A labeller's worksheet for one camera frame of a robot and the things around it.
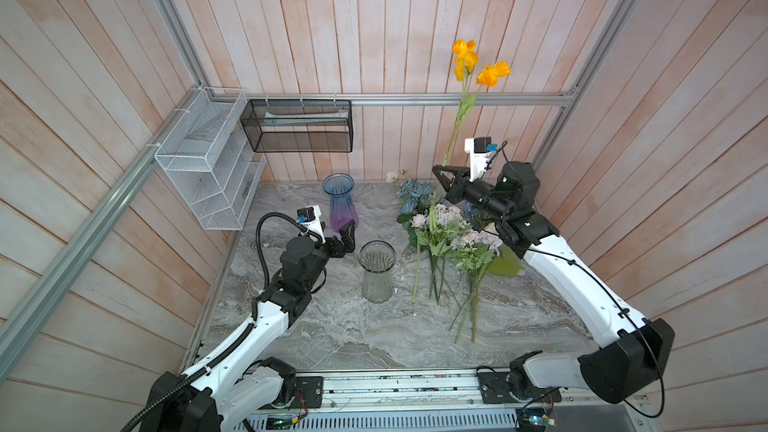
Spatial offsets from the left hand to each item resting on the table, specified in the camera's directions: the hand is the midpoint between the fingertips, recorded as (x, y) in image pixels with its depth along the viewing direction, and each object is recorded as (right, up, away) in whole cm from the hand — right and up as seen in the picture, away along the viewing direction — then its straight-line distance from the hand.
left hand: (341, 227), depth 78 cm
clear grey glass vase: (+10, -9, +2) cm, 13 cm away
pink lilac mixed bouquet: (+28, -3, +16) cm, 33 cm away
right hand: (+23, +14, -10) cm, 28 cm away
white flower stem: (+16, +18, +43) cm, 50 cm away
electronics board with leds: (+48, -46, -7) cm, 67 cm away
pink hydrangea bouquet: (+38, -8, +8) cm, 39 cm away
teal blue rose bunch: (+21, +11, +21) cm, 32 cm away
